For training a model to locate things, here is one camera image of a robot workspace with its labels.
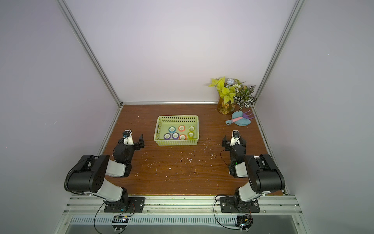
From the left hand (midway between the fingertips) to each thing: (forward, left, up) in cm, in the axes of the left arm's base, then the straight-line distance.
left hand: (136, 134), depth 90 cm
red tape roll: (+4, -29, -10) cm, 31 cm away
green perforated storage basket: (+10, -24, -10) cm, 28 cm away
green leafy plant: (+25, -63, +14) cm, 70 cm away
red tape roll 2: (+11, -28, -9) cm, 31 cm away
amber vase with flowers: (+26, -62, -4) cm, 67 cm away
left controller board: (-44, 0, -14) cm, 47 cm away
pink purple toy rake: (+23, -76, -9) cm, 80 cm away
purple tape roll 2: (+5, -24, -10) cm, 26 cm away
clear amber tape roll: (+11, -35, -9) cm, 38 cm away
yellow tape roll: (+6, -35, -9) cm, 36 cm away
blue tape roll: (+10, -21, -9) cm, 25 cm away
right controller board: (-43, -62, -11) cm, 76 cm away
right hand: (0, -63, 0) cm, 63 cm away
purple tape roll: (+4, -18, -10) cm, 21 cm away
